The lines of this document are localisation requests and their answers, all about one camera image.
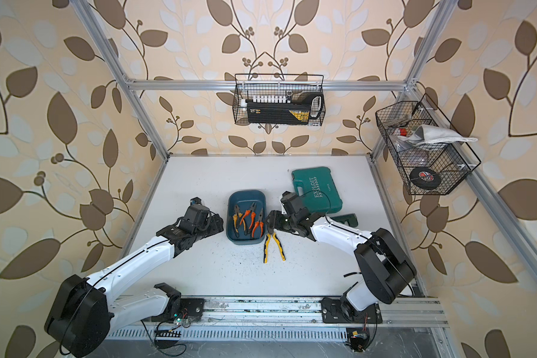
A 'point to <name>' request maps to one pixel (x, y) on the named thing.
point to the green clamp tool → (351, 218)
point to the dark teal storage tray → (246, 216)
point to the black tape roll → (424, 178)
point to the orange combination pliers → (257, 223)
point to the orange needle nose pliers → (253, 213)
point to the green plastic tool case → (320, 192)
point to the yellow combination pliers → (236, 219)
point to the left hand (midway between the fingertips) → (217, 221)
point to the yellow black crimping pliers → (265, 251)
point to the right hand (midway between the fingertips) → (269, 221)
